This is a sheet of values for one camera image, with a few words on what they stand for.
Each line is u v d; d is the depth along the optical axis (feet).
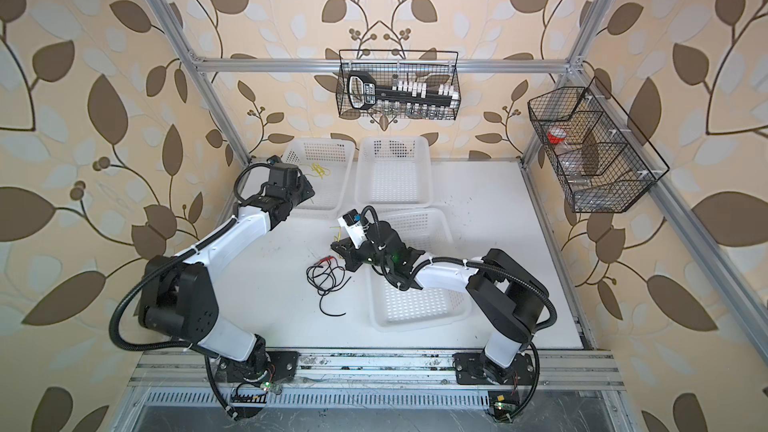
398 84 2.70
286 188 2.25
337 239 2.56
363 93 2.77
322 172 3.10
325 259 3.02
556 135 2.65
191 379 2.43
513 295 1.56
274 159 2.57
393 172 3.80
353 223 2.33
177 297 1.47
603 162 2.40
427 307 2.77
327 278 2.91
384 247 2.06
